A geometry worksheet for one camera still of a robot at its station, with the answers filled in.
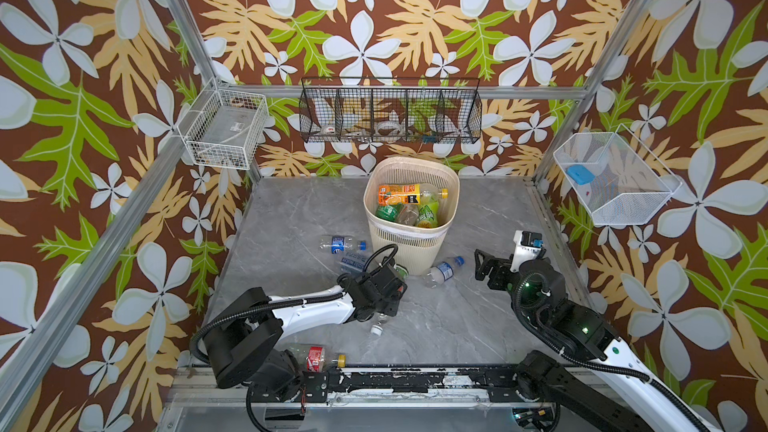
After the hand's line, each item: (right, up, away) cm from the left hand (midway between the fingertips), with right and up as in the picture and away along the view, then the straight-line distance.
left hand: (392, 294), depth 86 cm
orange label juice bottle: (+7, +29, -1) cm, 30 cm away
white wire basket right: (+62, +34, -2) cm, 71 cm away
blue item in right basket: (+56, +35, +1) cm, 66 cm away
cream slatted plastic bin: (+6, +15, -10) cm, 19 cm away
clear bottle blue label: (+15, +6, +3) cm, 16 cm away
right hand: (+23, +14, -15) cm, 30 cm away
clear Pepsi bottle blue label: (-18, +14, +10) cm, 24 cm away
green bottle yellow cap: (-1, +24, +2) cm, 25 cm away
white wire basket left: (-49, +48, -1) cm, 68 cm away
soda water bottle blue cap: (-13, +10, +6) cm, 18 cm away
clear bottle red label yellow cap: (-21, -12, -12) cm, 28 cm away
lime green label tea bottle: (+10, +24, -2) cm, 26 cm away
